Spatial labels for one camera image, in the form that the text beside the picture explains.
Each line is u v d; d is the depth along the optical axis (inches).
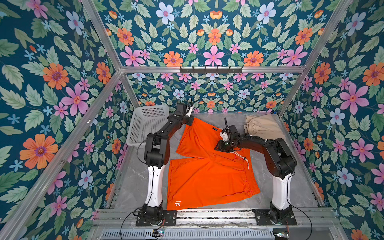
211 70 36.4
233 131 32.3
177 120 29.9
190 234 30.2
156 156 23.6
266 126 42.8
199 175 35.2
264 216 28.8
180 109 33.0
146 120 45.2
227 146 33.9
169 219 29.0
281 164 20.9
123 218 29.4
